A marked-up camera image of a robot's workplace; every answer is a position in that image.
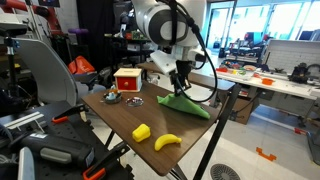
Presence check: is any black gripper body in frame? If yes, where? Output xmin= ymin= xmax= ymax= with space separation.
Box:
xmin=175 ymin=59 xmax=193 ymax=81

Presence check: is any green towel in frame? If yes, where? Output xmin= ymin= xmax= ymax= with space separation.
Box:
xmin=156 ymin=92 xmax=212 ymax=120

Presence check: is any dark wooden bench shelf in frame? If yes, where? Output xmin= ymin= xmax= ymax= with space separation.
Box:
xmin=136 ymin=62 xmax=236 ymax=93

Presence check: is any red wooden drawer box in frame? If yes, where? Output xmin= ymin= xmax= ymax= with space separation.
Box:
xmin=113 ymin=67 xmax=143 ymax=93

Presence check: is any yellow toy banana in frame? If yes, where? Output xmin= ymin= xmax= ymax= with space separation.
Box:
xmin=153 ymin=133 xmax=183 ymax=152

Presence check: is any yellow toy bell pepper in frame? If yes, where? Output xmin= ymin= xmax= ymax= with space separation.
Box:
xmin=131 ymin=123 xmax=152 ymax=143

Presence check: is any green circuit board box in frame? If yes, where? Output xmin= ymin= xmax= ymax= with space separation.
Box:
xmin=130 ymin=30 xmax=145 ymax=41

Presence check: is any brown cardboard box under shelf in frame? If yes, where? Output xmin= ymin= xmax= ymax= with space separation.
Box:
xmin=229 ymin=96 xmax=258 ymax=125

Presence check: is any small bowl of toys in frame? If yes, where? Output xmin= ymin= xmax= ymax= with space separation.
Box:
xmin=102 ymin=88 xmax=123 ymax=105

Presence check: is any orange bowl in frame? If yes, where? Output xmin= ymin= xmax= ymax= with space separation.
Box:
xmin=261 ymin=77 xmax=276 ymax=86

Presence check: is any round floor drain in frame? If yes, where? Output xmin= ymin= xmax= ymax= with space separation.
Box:
xmin=209 ymin=163 xmax=242 ymax=180

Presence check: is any orange bag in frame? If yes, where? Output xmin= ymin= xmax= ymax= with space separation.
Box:
xmin=67 ymin=55 xmax=96 ymax=75

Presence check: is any white work table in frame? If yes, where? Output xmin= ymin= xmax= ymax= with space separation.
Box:
xmin=215 ymin=68 xmax=320 ymax=101

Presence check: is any white perforated panel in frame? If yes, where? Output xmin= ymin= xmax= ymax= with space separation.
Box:
xmin=263 ymin=39 xmax=320 ymax=74

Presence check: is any purple cushion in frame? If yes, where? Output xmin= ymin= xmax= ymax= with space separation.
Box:
xmin=67 ymin=27 xmax=90 ymax=36

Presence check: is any black machine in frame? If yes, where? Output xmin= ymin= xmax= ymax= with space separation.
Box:
xmin=288 ymin=62 xmax=320 ymax=84

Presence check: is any grey office chair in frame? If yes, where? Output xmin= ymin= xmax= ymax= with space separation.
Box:
xmin=13 ymin=37 xmax=108 ymax=108

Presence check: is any white blue rounded panel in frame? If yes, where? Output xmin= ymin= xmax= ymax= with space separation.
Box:
xmin=18 ymin=146 xmax=36 ymax=180

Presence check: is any red pipe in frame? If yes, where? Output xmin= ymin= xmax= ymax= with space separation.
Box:
xmin=0 ymin=0 xmax=63 ymax=34

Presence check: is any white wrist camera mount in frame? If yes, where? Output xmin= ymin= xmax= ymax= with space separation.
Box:
xmin=149 ymin=49 xmax=179 ymax=76

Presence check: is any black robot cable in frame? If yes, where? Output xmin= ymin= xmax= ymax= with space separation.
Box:
xmin=166 ymin=0 xmax=219 ymax=104

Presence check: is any black clamp orange handle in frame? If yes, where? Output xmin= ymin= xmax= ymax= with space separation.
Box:
xmin=50 ymin=103 xmax=89 ymax=125
xmin=82 ymin=141 xmax=131 ymax=180

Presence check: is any orange floor bracket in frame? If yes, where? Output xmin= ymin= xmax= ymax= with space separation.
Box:
xmin=255 ymin=146 xmax=278 ymax=163

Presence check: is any black grey camera device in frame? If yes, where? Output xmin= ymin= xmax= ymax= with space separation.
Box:
xmin=18 ymin=132 xmax=96 ymax=168

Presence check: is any white rail strip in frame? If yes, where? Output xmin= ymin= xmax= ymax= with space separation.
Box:
xmin=3 ymin=111 xmax=45 ymax=130

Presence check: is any black camera stand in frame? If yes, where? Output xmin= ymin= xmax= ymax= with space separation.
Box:
xmin=0 ymin=22 xmax=29 ymax=101

